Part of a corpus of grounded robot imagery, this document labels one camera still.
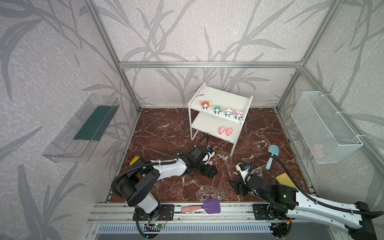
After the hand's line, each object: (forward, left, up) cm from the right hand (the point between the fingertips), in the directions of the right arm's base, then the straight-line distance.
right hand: (232, 174), depth 77 cm
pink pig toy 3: (+10, +11, -7) cm, 16 cm away
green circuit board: (-21, +38, -9) cm, 45 cm away
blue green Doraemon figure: (+22, +9, +26) cm, 35 cm away
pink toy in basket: (+8, -42, +11) cm, 44 cm away
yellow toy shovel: (+13, +59, -10) cm, 61 cm away
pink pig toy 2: (+22, 0, +8) cm, 23 cm away
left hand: (+7, +9, -6) cm, 13 cm away
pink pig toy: (+22, +5, +9) cm, 24 cm away
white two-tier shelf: (+22, +7, +24) cm, 33 cm away
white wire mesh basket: (+8, -38, +24) cm, 46 cm away
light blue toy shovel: (+19, -32, -10) cm, 38 cm away
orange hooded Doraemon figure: (+25, +14, +27) cm, 39 cm away
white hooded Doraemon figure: (+20, +3, +26) cm, 33 cm away
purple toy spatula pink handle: (-13, +11, -10) cm, 20 cm away
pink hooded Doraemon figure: (+18, -1, +27) cm, 32 cm away
